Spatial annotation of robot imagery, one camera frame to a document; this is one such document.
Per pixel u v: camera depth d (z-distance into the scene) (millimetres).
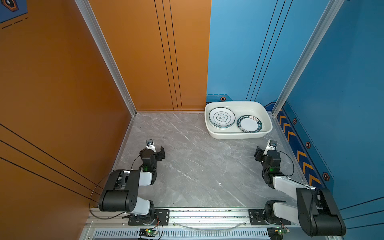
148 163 699
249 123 1091
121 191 457
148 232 707
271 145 763
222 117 1116
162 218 730
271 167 678
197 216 756
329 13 714
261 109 1138
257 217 724
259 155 809
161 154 864
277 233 698
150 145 791
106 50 847
